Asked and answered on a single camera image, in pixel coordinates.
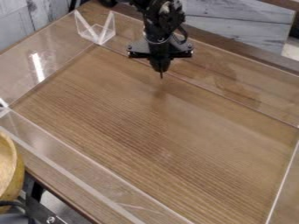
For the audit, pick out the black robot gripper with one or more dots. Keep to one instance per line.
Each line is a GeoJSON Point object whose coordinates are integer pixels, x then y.
{"type": "Point", "coordinates": [174, 47]}

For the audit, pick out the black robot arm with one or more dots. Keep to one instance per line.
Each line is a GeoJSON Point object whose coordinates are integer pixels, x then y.
{"type": "Point", "coordinates": [164, 17]}

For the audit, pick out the brown wooden bowl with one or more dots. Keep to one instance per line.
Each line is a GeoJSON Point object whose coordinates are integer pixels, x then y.
{"type": "Point", "coordinates": [11, 169]}

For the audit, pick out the clear acrylic corner bracket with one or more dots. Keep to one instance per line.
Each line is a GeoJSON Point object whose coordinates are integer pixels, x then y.
{"type": "Point", "coordinates": [99, 34]}

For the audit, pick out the clear acrylic tray enclosure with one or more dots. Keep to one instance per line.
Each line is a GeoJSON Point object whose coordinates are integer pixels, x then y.
{"type": "Point", "coordinates": [189, 149]}

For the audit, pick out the black metal table frame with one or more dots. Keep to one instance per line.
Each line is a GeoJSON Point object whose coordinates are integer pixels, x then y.
{"type": "Point", "coordinates": [47, 207]}

